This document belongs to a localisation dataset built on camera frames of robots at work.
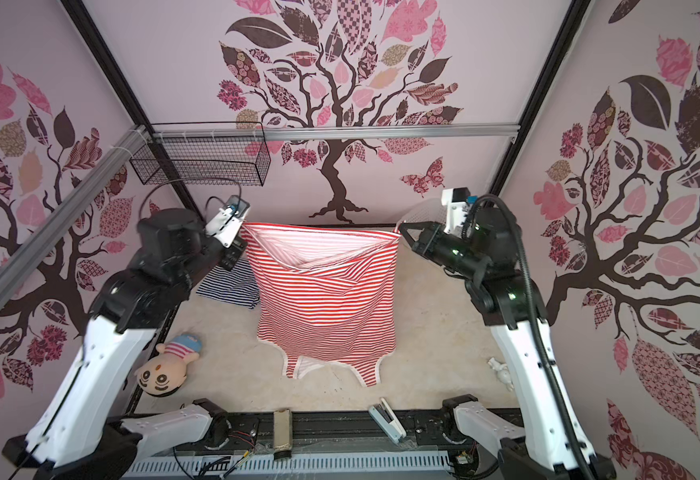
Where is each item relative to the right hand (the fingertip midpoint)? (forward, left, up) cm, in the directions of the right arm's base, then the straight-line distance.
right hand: (402, 224), depth 58 cm
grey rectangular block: (-30, +28, -42) cm, 59 cm away
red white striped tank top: (-6, +16, -16) cm, 23 cm away
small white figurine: (-16, -31, -42) cm, 55 cm away
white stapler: (-27, +2, -43) cm, 51 cm away
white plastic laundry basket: (+47, -21, -39) cm, 64 cm away
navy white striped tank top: (+14, +51, -43) cm, 68 cm away
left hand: (+3, +35, -3) cm, 35 cm away
